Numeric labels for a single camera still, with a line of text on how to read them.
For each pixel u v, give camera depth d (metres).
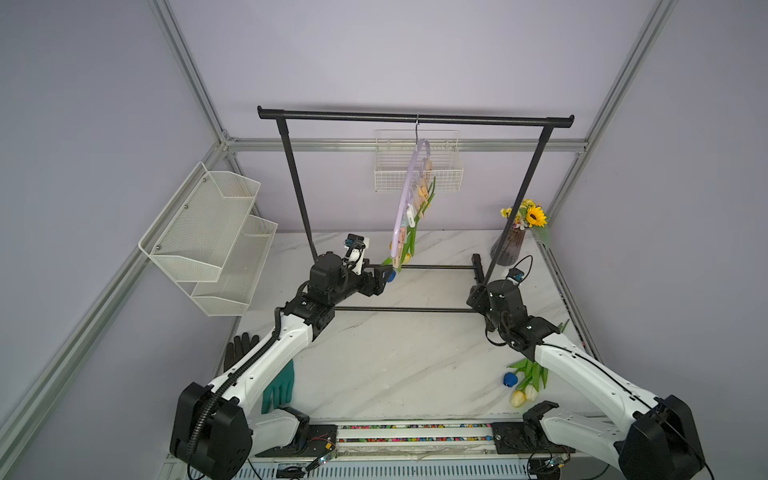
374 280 0.69
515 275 0.73
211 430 0.39
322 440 0.73
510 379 0.82
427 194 0.78
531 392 0.79
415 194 0.76
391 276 0.90
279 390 0.80
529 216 0.89
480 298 0.73
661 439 0.39
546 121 0.57
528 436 0.66
